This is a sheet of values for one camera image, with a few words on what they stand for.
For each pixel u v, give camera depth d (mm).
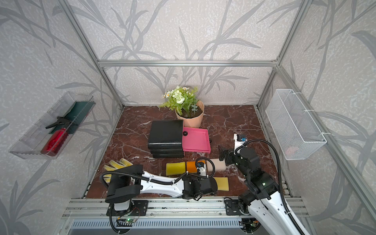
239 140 599
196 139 982
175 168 867
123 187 432
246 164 510
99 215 726
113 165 887
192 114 992
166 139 799
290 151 712
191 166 871
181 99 825
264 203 475
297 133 609
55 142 584
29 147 579
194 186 599
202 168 733
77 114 746
